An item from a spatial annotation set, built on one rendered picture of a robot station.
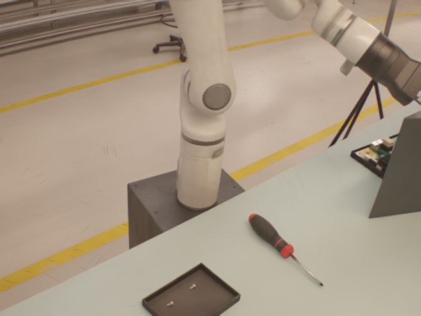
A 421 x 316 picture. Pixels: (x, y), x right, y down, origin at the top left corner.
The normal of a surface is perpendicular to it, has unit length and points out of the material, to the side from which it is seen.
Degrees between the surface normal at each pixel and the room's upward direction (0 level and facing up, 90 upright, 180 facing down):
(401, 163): 90
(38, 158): 0
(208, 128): 18
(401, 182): 90
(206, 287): 0
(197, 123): 24
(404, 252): 0
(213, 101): 93
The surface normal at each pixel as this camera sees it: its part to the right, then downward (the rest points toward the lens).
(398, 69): 0.01, 0.04
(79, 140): 0.08, -0.83
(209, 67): 0.23, 0.53
